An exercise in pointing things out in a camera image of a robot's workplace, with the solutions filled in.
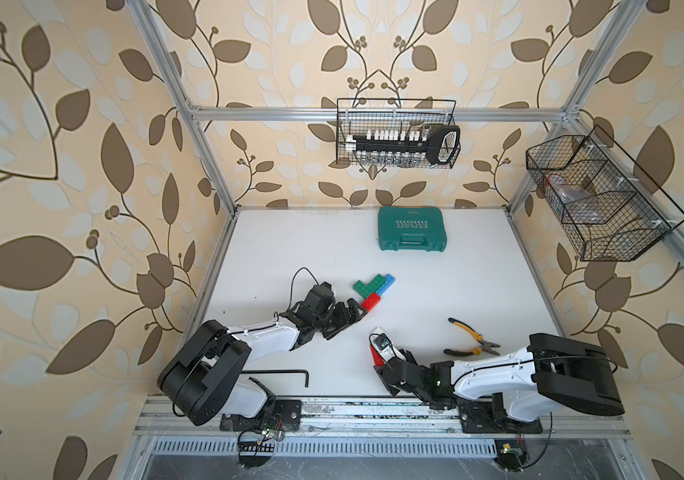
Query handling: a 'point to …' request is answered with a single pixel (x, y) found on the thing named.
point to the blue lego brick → (389, 280)
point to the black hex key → (288, 371)
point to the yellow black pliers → (486, 345)
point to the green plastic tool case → (412, 229)
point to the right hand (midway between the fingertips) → (381, 363)
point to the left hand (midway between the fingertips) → (359, 318)
